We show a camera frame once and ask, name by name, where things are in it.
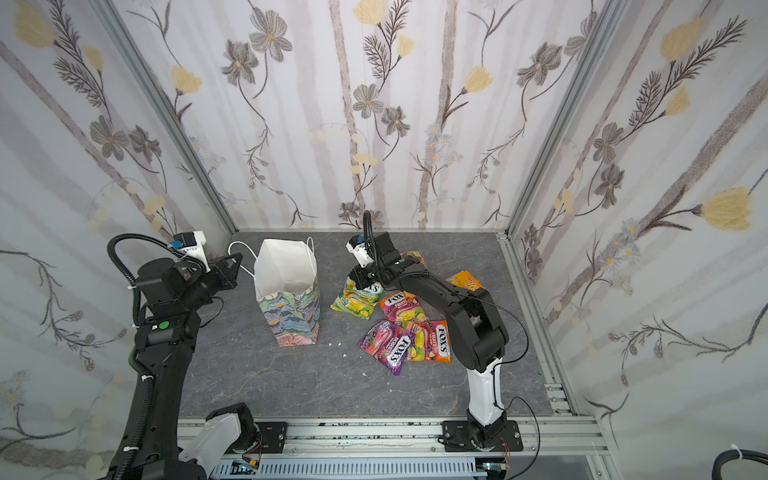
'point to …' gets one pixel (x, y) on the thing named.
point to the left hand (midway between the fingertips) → (235, 246)
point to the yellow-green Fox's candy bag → (359, 303)
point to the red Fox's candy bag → (417, 254)
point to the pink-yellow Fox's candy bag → (404, 306)
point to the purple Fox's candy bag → (389, 344)
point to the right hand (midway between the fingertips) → (345, 265)
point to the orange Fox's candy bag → (437, 343)
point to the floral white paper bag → (287, 288)
